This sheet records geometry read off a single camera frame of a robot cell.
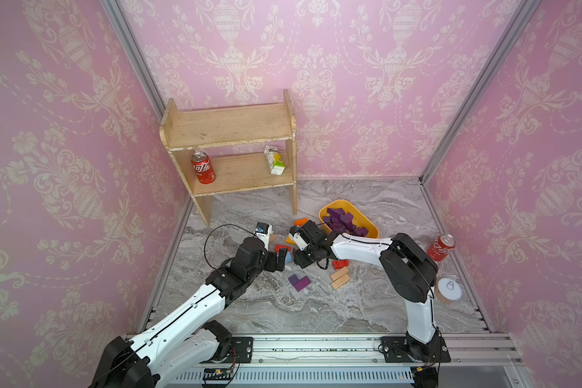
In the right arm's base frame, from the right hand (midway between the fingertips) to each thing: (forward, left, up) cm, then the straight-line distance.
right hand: (298, 259), depth 93 cm
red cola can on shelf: (+21, +32, +30) cm, 48 cm away
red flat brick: (+6, +8, -1) cm, 10 cm away
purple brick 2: (+17, -22, +1) cm, 27 cm away
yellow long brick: (+4, +3, +8) cm, 10 cm away
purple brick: (+19, -19, +3) cm, 27 cm away
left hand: (-3, +7, +13) cm, 15 cm away
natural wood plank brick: (-8, -15, 0) cm, 17 cm away
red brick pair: (-3, -16, +1) cm, 16 cm away
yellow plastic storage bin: (+15, -26, +3) cm, 31 cm away
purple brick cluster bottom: (-9, 0, -1) cm, 9 cm away
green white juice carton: (+29, +7, +26) cm, 39 cm away
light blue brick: (0, +4, +2) cm, 4 cm away
